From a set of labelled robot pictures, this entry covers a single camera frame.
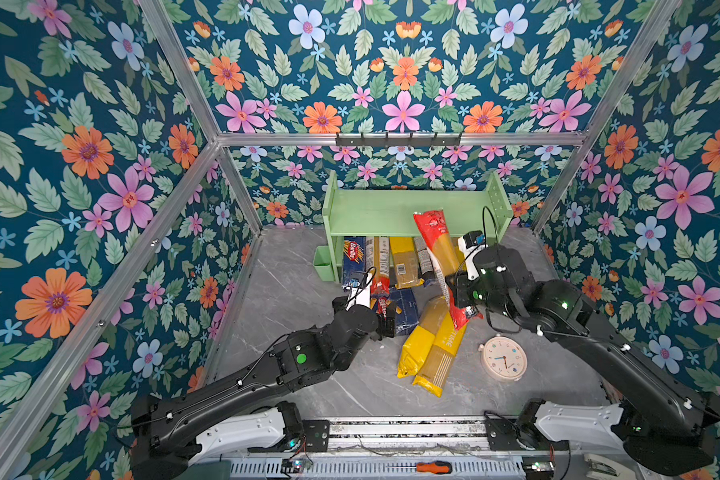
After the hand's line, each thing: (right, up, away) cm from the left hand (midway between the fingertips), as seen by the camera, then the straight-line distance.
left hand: (386, 298), depth 66 cm
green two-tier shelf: (+2, +22, +21) cm, 30 cm away
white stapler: (+49, -39, +2) cm, 63 cm away
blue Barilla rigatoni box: (+7, -7, +25) cm, 27 cm away
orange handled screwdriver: (+13, -40, +3) cm, 42 cm away
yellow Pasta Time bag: (+11, -15, +21) cm, 28 cm away
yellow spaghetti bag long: (+6, +7, +23) cm, 25 cm away
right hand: (+14, +5, 0) cm, 15 cm away
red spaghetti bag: (+13, +8, -1) cm, 16 cm away
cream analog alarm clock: (+34, -20, +18) cm, 43 cm away
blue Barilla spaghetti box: (-10, +9, +25) cm, 28 cm away
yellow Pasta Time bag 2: (+14, -23, +17) cm, 31 cm away
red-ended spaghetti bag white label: (-1, +1, +19) cm, 19 cm away
